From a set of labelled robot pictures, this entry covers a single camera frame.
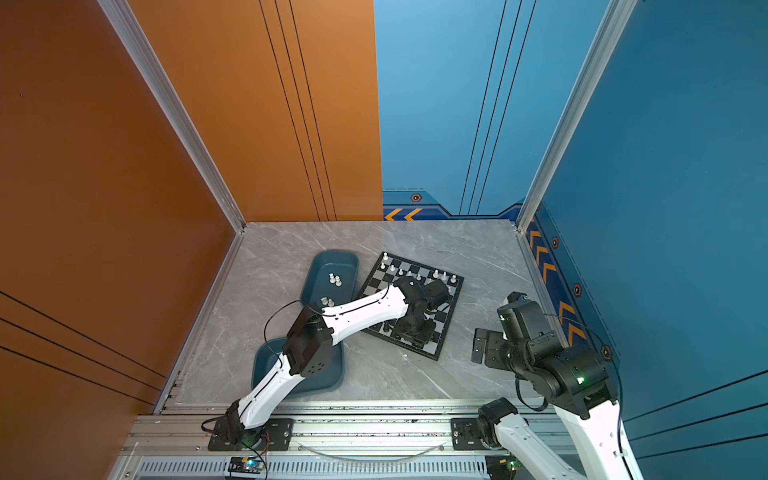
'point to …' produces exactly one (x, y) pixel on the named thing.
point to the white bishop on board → (436, 274)
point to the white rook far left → (385, 256)
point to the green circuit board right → (502, 467)
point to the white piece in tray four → (331, 303)
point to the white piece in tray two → (338, 282)
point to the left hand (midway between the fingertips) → (424, 340)
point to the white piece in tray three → (324, 300)
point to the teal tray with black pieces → (329, 380)
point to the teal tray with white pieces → (330, 277)
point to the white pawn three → (401, 272)
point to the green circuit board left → (246, 464)
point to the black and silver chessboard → (441, 317)
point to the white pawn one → (382, 266)
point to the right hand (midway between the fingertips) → (489, 344)
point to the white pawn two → (392, 268)
